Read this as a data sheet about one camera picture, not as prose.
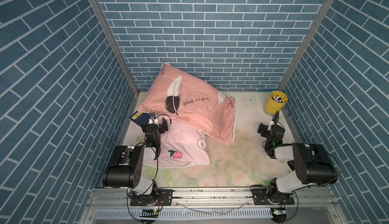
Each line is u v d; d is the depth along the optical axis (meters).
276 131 0.70
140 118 1.04
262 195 0.74
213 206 0.72
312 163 0.47
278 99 1.01
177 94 0.94
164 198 0.74
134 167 0.45
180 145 0.82
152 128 0.71
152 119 0.77
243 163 0.85
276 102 0.98
